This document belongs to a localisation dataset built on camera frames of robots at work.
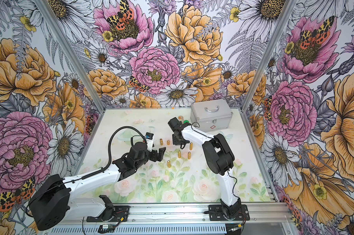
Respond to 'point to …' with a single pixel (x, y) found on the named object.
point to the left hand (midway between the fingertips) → (157, 149)
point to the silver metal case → (211, 115)
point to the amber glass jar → (180, 118)
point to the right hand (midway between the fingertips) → (180, 144)
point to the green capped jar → (186, 121)
